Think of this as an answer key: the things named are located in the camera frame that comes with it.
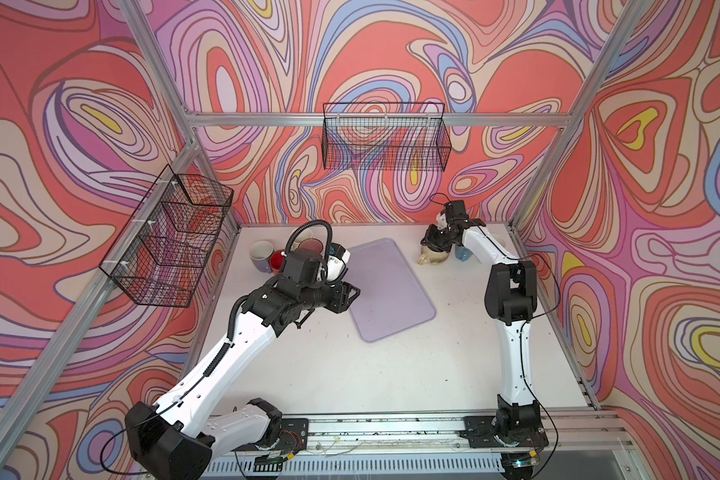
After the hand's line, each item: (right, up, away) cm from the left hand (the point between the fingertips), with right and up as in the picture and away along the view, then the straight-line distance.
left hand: (356, 288), depth 73 cm
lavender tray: (+11, -7, +26) cm, 29 cm away
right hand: (+24, +11, +33) cm, 43 cm away
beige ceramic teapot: (+25, +7, +29) cm, 39 cm away
